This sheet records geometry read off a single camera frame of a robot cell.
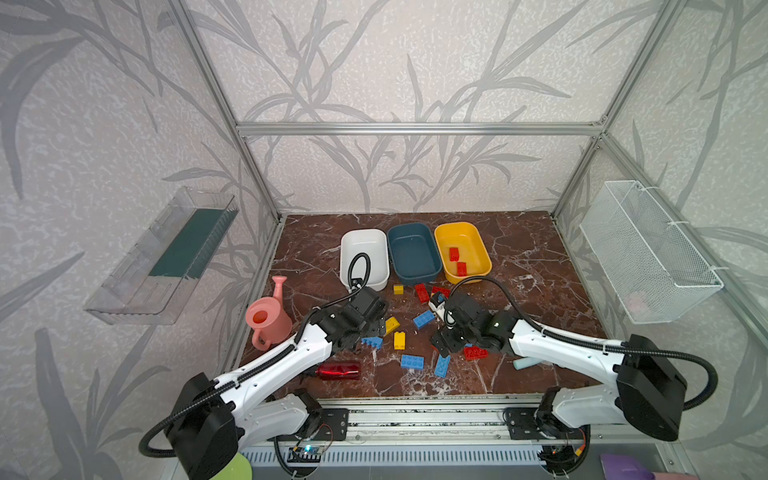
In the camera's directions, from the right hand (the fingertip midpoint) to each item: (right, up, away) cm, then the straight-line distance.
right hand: (441, 321), depth 84 cm
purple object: (+39, -28, -17) cm, 52 cm away
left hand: (-19, +3, -2) cm, 19 cm away
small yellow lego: (-13, +7, +12) cm, 19 cm away
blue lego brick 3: (-8, -11, -2) cm, 14 cm away
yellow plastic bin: (+12, +19, +25) cm, 33 cm away
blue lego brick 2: (-19, -6, +1) cm, 20 cm away
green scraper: (-49, -30, -16) cm, 60 cm away
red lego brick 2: (+7, +18, +21) cm, 29 cm away
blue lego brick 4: (0, -12, -1) cm, 12 cm away
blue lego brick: (-4, -1, +7) cm, 8 cm away
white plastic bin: (-22, +22, +25) cm, 40 cm away
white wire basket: (+41, +16, -23) cm, 50 cm away
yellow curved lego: (-15, -2, +5) cm, 16 cm away
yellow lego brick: (-12, -6, +2) cm, 14 cm away
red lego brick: (0, +7, +12) cm, 14 cm away
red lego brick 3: (+9, +13, +18) cm, 24 cm away
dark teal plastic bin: (-7, +18, +27) cm, 33 cm away
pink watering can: (-47, +2, -4) cm, 47 cm away
